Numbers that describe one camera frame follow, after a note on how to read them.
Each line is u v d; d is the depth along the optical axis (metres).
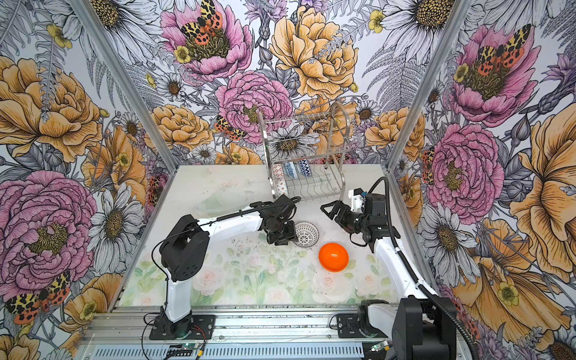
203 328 0.73
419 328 0.40
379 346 0.72
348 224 0.74
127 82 0.89
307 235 0.94
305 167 1.05
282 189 0.94
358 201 0.77
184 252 0.50
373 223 0.64
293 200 0.79
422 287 0.43
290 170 1.04
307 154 1.19
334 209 0.73
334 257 0.86
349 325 0.74
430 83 0.89
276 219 0.71
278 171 1.02
